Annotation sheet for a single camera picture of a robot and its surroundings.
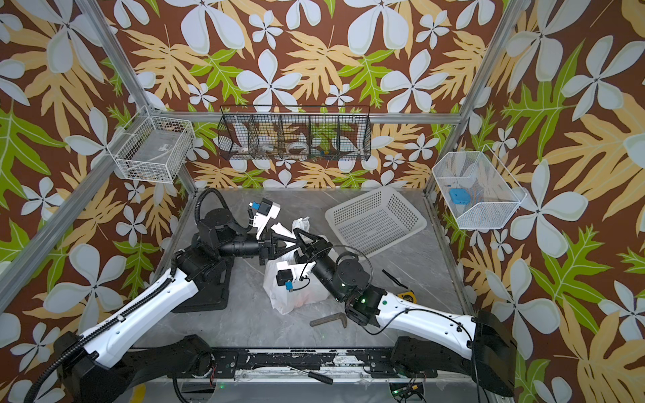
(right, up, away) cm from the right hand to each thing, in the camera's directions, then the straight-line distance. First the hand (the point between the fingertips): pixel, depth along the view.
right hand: (299, 228), depth 63 cm
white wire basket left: (-55, +27, +23) cm, 65 cm away
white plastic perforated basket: (+28, 0, +45) cm, 53 cm away
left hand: (0, -4, -2) cm, 4 cm away
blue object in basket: (+52, +10, +19) cm, 56 cm away
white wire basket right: (+59, +12, +20) cm, 63 cm away
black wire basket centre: (-5, +36, +33) cm, 49 cm away
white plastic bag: (0, +1, +1) cm, 1 cm away
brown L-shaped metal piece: (+13, -31, +19) cm, 38 cm away
